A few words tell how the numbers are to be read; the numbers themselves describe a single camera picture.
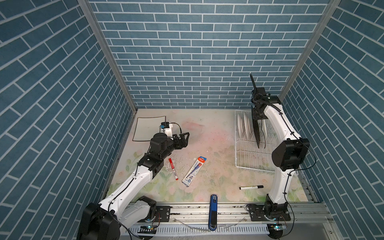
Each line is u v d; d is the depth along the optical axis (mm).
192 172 866
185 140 712
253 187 825
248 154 935
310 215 761
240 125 953
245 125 912
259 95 706
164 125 680
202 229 706
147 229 722
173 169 886
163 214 731
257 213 736
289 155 533
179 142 695
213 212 740
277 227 717
